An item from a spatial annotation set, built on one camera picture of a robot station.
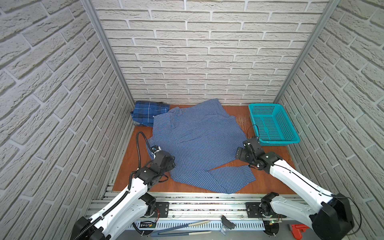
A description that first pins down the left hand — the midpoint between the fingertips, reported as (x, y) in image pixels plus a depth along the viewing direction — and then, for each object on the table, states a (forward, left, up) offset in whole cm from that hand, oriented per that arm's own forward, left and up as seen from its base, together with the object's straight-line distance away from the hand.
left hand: (169, 159), depth 83 cm
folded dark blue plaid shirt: (+35, +21, +2) cm, 41 cm away
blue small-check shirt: (+18, -22, -7) cm, 29 cm away
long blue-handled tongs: (-34, +3, -7) cm, 35 cm away
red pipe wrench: (-35, -61, -6) cm, 71 cm away
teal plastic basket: (+29, -74, -7) cm, 80 cm away
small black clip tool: (-31, -30, -6) cm, 44 cm away
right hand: (+1, -43, +3) cm, 43 cm away
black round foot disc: (-34, -51, -8) cm, 62 cm away
